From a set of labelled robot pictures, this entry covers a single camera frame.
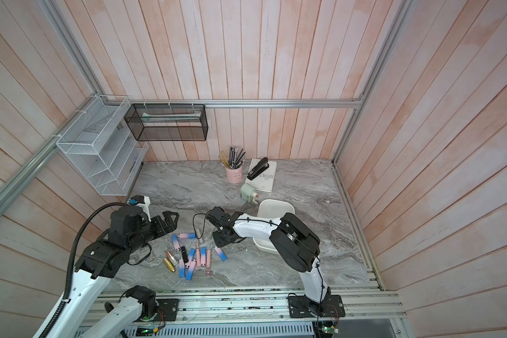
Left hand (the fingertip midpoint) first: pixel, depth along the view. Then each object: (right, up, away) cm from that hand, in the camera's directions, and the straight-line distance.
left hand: (169, 222), depth 72 cm
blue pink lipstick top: (+1, -10, +18) cm, 20 cm away
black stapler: (+34, +22, +41) cm, 58 cm away
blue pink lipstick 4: (+5, -20, +9) cm, 23 cm away
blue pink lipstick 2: (-3, -12, +16) cm, 20 cm away
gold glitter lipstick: (-4, -20, +11) cm, 23 cm away
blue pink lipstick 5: (+9, -16, +12) cm, 22 cm away
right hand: (+16, -11, +19) cm, 27 cm away
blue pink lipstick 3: (+4, -17, +12) cm, 21 cm away
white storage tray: (+40, +1, +24) cm, 46 cm away
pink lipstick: (+11, -17, +13) cm, 24 cm away
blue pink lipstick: (+16, -16, +13) cm, 26 cm away
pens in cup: (+21, +26, +35) cm, 49 cm away
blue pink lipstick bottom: (+1, -20, +9) cm, 22 cm away
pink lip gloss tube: (+7, -16, +13) cm, 22 cm away
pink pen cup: (+21, +17, +32) cm, 41 cm away
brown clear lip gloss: (-4, -17, +12) cm, 21 cm away
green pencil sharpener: (+28, +9, +26) cm, 39 cm away
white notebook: (+36, +14, +38) cm, 54 cm away
